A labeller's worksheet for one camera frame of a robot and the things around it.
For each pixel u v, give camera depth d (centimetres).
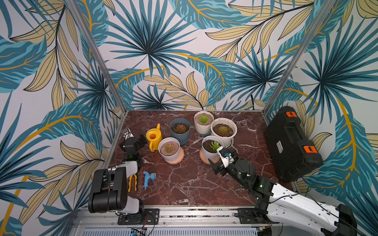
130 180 84
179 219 73
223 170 65
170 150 86
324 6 69
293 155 73
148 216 72
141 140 88
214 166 65
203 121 100
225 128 95
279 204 50
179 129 95
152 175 84
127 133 77
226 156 60
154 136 90
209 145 90
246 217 73
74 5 67
